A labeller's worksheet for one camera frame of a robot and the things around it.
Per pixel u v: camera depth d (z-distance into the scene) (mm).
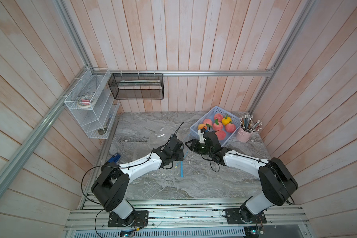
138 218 730
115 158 929
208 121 1081
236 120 1100
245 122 988
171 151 660
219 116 1107
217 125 1062
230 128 1048
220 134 1006
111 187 435
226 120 1094
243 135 981
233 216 730
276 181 467
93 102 739
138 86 1066
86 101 729
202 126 1101
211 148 686
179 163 925
